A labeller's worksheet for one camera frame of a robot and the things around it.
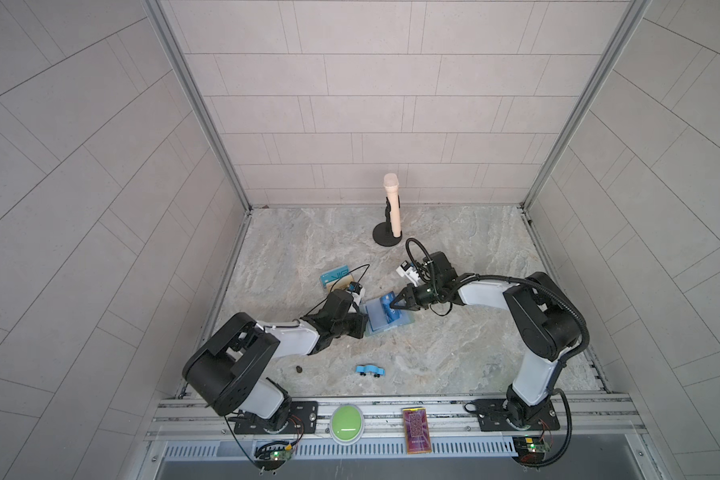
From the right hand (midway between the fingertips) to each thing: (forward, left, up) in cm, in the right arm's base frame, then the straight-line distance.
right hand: (392, 307), depth 86 cm
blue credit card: (-2, +1, 0) cm, 2 cm away
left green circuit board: (-32, +29, -2) cm, 44 cm away
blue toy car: (-16, +7, -2) cm, 18 cm away
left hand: (-1, +5, -5) cm, 7 cm away
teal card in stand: (+10, +17, +4) cm, 20 cm away
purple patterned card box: (-30, -3, -3) cm, 30 cm away
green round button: (-28, +14, -2) cm, 31 cm away
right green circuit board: (-35, -28, -6) cm, 45 cm away
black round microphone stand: (+30, 0, -3) cm, 30 cm away
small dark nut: (-14, +26, -3) cm, 30 cm away
